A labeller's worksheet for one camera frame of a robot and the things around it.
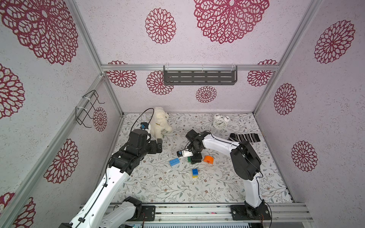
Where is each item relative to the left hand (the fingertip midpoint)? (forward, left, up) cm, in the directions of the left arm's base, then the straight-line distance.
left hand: (153, 142), depth 74 cm
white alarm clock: (+28, -43, -17) cm, 54 cm away
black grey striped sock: (+19, -66, -25) cm, 73 cm away
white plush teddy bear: (+21, 0, -10) cm, 23 cm away
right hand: (+5, -21, -22) cm, 31 cm away
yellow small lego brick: (-10, -23, -24) cm, 35 cm away
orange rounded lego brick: (+1, -32, -23) cm, 39 cm away
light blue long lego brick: (-1, -10, -23) cm, 25 cm away
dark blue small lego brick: (-9, -23, -19) cm, 31 cm away
